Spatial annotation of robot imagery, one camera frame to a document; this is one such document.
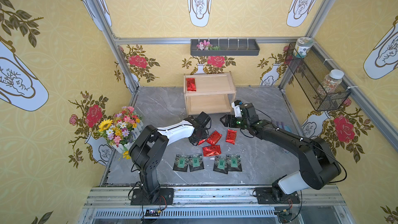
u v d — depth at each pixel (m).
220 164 0.84
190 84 0.92
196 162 0.84
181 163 0.84
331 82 0.65
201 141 0.88
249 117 0.68
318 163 0.44
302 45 0.85
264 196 0.73
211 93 0.90
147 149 0.48
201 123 0.73
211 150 0.88
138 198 0.74
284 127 0.98
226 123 0.80
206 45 0.88
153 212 0.73
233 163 0.84
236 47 0.92
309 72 0.90
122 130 0.80
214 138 0.92
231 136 0.92
